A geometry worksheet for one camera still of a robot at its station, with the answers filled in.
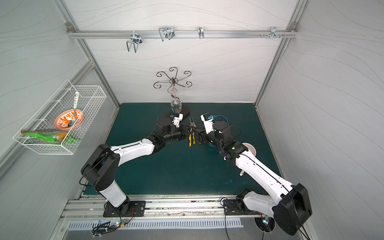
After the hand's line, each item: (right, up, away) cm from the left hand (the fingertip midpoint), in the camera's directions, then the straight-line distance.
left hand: (196, 130), depth 80 cm
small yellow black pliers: (-2, +3, +2) cm, 4 cm away
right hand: (+2, +2, -4) cm, 4 cm away
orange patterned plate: (-61, +5, -13) cm, 63 cm away
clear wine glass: (-13, +15, +13) cm, 24 cm away
